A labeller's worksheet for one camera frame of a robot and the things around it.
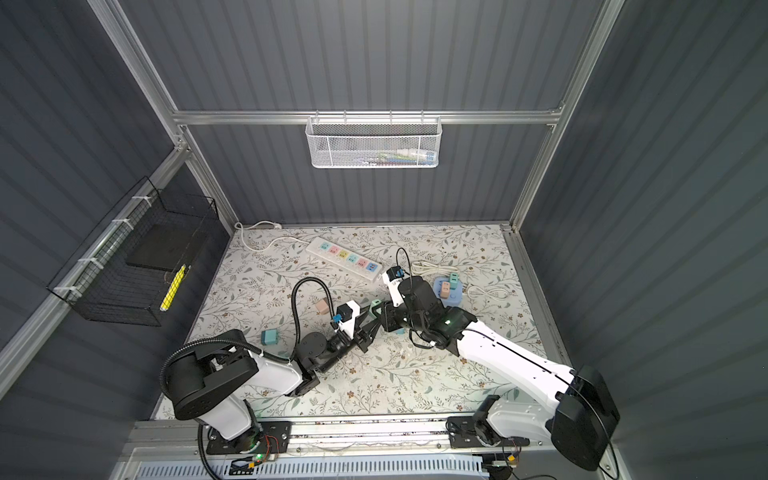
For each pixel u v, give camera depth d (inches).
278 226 47.6
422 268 41.3
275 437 28.5
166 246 29.7
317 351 24.8
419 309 23.4
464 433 28.2
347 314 26.4
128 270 28.2
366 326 28.5
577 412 15.4
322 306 37.9
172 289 27.6
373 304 29.8
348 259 42.0
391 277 27.1
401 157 36.1
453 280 37.7
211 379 17.9
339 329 26.3
